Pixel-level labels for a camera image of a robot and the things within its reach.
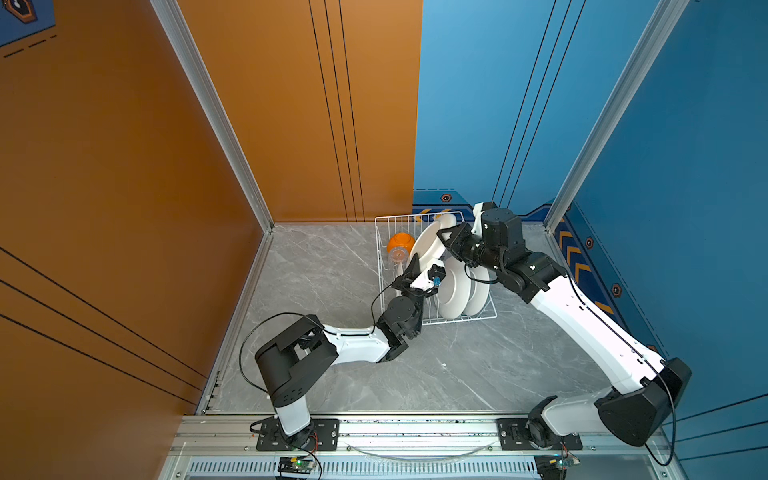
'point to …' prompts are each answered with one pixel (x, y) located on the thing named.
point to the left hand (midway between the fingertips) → (415, 255)
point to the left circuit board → (296, 465)
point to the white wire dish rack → (449, 303)
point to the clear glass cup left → (398, 255)
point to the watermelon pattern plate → (428, 248)
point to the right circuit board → (564, 461)
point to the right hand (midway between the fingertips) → (433, 232)
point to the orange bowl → (401, 239)
